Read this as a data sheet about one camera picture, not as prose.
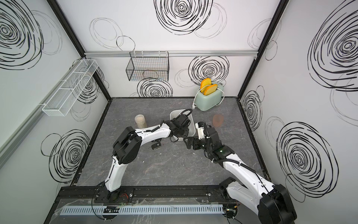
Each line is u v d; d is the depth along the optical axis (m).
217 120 1.01
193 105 1.09
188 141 0.71
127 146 0.52
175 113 1.05
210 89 0.99
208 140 0.60
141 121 0.92
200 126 0.71
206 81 1.01
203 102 1.04
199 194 0.75
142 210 0.77
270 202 0.39
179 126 0.74
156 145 0.91
